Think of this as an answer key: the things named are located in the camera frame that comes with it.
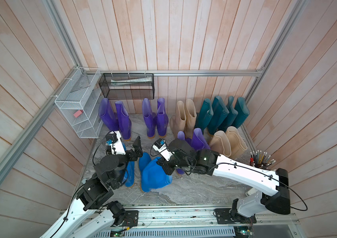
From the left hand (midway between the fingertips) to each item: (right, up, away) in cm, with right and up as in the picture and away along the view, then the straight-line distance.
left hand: (131, 140), depth 64 cm
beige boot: (+30, +12, +20) cm, 38 cm away
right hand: (+11, -10, +4) cm, 16 cm away
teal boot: (+49, +14, +31) cm, 60 cm away
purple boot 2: (+6, +11, +21) cm, 24 cm away
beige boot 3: (+43, -2, +11) cm, 44 cm away
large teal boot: (+39, +14, +25) cm, 48 cm away
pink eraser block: (-35, +13, +19) cm, 42 cm away
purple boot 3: (+32, -2, +11) cm, 34 cm away
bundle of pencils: (+66, -13, +18) cm, 70 cm away
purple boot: (-21, +12, +26) cm, 36 cm away
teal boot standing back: (+60, +14, +22) cm, 66 cm away
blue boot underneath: (+9, -19, +8) cm, 22 cm away
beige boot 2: (+51, -4, +9) cm, 52 cm away
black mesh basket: (-13, +36, +43) cm, 58 cm away
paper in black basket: (-15, +33, +26) cm, 45 cm away
